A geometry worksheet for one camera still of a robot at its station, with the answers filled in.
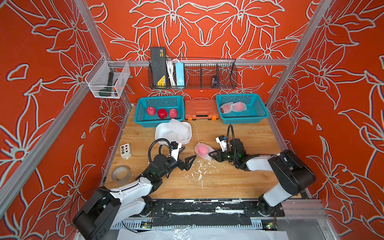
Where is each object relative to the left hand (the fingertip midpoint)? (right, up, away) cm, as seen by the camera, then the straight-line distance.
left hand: (190, 151), depth 78 cm
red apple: (-21, +22, +30) cm, 42 cm away
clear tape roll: (-43, -12, +5) cm, 45 cm away
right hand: (+10, -4, +9) cm, 14 cm away
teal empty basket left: (-31, +24, +32) cm, 51 cm away
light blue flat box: (-6, +44, +12) cm, 46 cm away
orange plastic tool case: (+8, +25, +33) cm, 42 cm away
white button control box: (-41, -3, +13) cm, 43 cm away
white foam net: (-8, +12, +14) cm, 21 cm away
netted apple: (+8, -1, +9) cm, 12 cm away
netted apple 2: (+27, +26, +32) cm, 50 cm away
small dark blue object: (+15, +41, +12) cm, 46 cm away
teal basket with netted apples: (+38, +26, +33) cm, 57 cm away
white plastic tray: (-19, +9, +25) cm, 33 cm away
